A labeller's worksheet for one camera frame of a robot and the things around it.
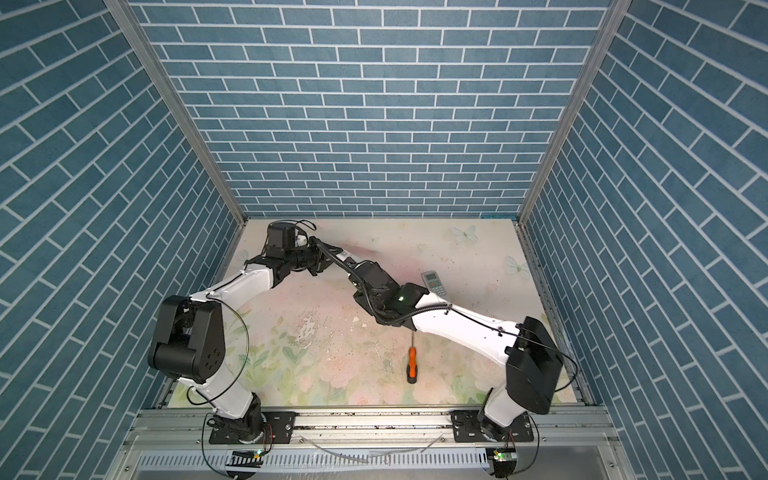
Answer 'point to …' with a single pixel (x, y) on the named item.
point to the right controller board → (503, 460)
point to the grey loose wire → (408, 451)
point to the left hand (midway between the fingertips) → (342, 248)
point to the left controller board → (246, 459)
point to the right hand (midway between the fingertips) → (367, 281)
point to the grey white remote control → (434, 283)
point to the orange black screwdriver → (412, 370)
